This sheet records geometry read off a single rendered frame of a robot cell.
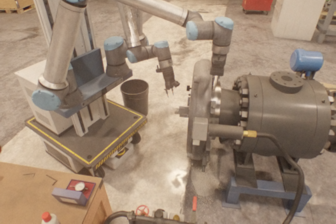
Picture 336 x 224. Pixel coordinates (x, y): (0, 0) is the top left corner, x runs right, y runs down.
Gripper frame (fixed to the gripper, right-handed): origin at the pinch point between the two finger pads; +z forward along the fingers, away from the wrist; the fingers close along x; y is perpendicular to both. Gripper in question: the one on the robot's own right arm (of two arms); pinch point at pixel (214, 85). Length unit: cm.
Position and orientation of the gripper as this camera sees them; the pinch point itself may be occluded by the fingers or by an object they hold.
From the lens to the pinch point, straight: 128.3
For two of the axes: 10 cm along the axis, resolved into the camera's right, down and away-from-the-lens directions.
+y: 2.6, -6.3, 7.3
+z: 0.1, 7.6, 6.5
